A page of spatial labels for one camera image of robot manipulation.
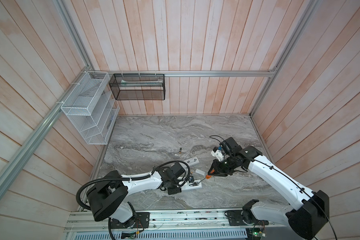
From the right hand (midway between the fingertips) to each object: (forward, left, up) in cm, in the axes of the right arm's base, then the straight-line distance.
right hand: (209, 173), depth 75 cm
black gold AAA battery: (+20, +15, -13) cm, 29 cm away
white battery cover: (+6, +3, -14) cm, 16 cm away
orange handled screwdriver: (-1, +1, -2) cm, 2 cm away
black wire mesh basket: (+58, +46, +12) cm, 75 cm away
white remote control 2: (+13, +7, -12) cm, 19 cm away
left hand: (-3, +17, -14) cm, 22 cm away
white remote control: (-2, +5, -12) cm, 13 cm away
